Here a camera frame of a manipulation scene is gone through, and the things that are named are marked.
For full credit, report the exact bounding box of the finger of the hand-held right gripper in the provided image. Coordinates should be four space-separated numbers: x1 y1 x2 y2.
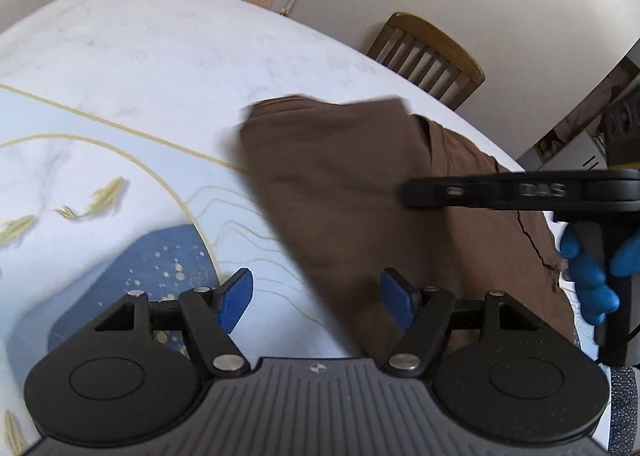
402 177 516 211

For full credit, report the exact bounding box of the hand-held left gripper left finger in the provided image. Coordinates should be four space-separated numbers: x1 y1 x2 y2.
92 267 255 380

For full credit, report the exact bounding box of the white cabinet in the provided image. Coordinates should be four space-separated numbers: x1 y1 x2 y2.
517 55 640 173

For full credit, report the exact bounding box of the person's right forearm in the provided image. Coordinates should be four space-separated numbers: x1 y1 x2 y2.
606 365 640 456

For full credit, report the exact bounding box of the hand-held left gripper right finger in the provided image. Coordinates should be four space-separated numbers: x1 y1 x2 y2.
379 267 544 380

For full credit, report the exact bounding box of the person's right hand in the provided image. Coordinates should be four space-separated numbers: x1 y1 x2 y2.
559 225 640 328

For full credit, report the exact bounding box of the brown shirt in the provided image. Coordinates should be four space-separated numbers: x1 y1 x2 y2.
237 94 577 363

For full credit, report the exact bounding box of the wooden slatted chair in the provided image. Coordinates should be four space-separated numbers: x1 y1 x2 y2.
366 11 487 111

